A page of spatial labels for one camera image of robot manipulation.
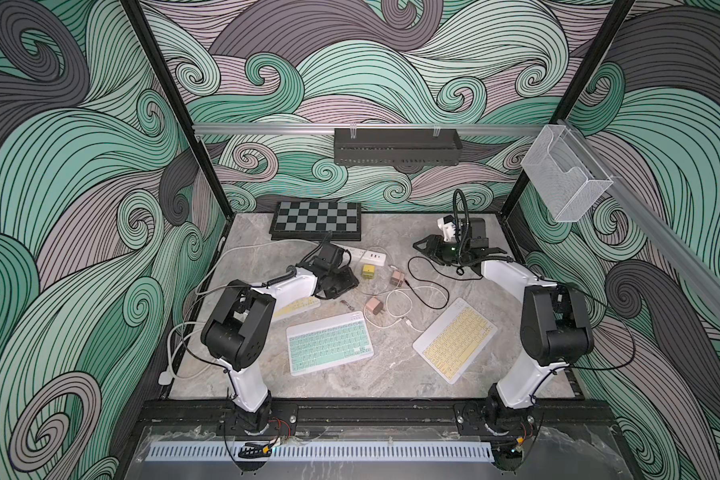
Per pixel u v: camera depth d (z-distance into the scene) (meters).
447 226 0.87
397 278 0.98
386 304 0.93
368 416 0.75
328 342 0.86
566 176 0.78
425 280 1.01
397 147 0.95
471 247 0.74
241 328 0.47
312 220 1.14
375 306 0.92
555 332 0.48
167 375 0.82
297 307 0.93
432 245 0.83
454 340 0.86
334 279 0.79
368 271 1.00
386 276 1.01
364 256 1.04
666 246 0.59
